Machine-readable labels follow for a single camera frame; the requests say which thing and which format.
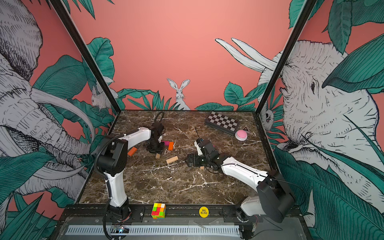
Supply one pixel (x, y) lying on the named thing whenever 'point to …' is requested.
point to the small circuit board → (119, 229)
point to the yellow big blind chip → (204, 212)
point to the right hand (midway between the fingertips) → (190, 158)
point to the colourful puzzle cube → (158, 211)
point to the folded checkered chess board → (224, 123)
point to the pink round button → (241, 135)
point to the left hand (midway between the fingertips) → (161, 150)
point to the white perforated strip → (196, 230)
